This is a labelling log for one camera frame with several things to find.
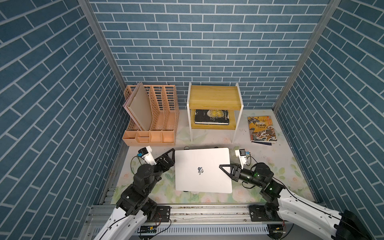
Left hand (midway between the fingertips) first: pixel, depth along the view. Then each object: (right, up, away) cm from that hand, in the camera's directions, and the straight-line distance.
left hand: (174, 153), depth 72 cm
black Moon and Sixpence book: (+20, +18, +21) cm, 34 cm away
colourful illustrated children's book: (+57, +10, +35) cm, 68 cm away
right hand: (+23, -7, -1) cm, 24 cm away
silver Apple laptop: (+12, -9, +4) cm, 15 cm away
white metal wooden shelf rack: (+20, +23, +6) cm, 31 cm away
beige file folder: (-27, +26, +27) cm, 46 cm away
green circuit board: (-13, -37, +1) cm, 40 cm away
